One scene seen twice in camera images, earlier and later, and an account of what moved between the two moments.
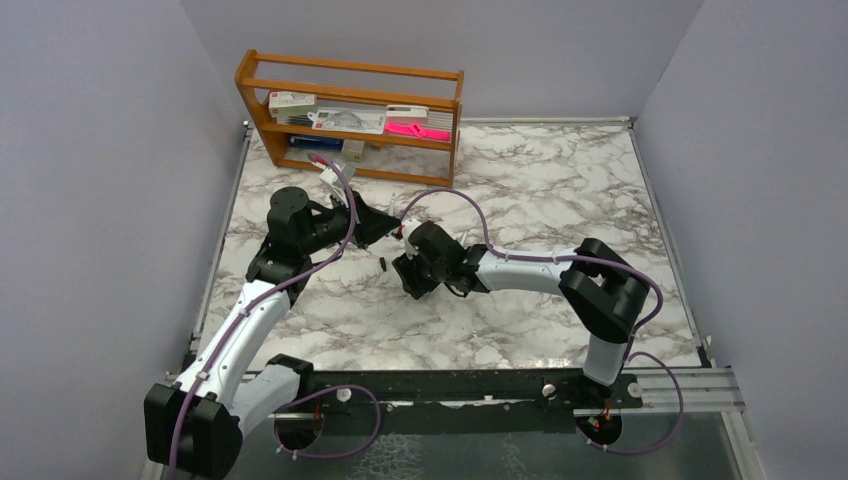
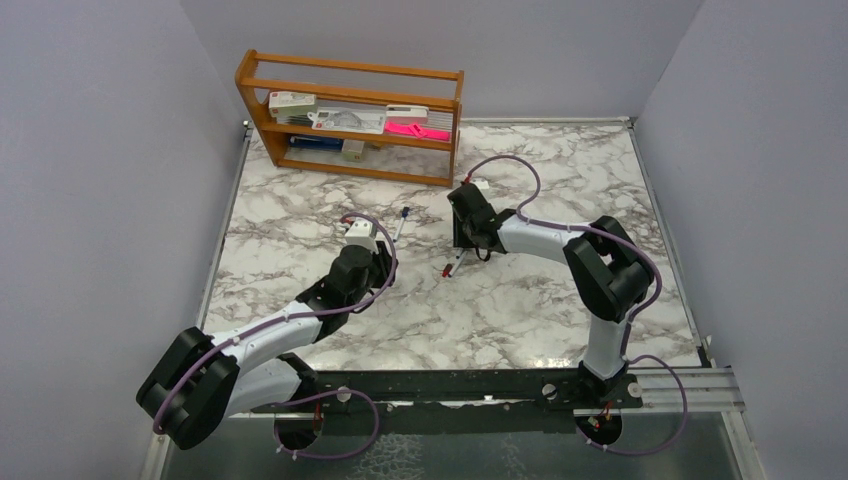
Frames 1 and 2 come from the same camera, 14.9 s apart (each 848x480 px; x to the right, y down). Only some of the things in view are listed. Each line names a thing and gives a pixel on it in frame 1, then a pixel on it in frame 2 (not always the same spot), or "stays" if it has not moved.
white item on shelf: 406,111 stays
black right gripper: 406,268 -> 459,239
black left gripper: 371,223 -> 385,264
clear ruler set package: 349,119 stays
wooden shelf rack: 387,122 stays
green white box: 292,107 stays
